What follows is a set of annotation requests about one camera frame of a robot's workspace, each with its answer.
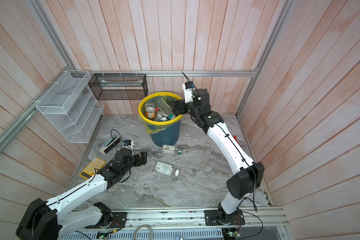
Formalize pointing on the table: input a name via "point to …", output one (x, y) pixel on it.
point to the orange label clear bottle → (150, 108)
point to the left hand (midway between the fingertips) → (140, 156)
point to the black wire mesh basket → (119, 86)
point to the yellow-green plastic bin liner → (152, 128)
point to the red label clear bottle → (159, 116)
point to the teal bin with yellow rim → (170, 136)
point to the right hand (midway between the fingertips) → (176, 100)
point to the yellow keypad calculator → (89, 170)
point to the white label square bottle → (166, 169)
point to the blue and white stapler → (109, 144)
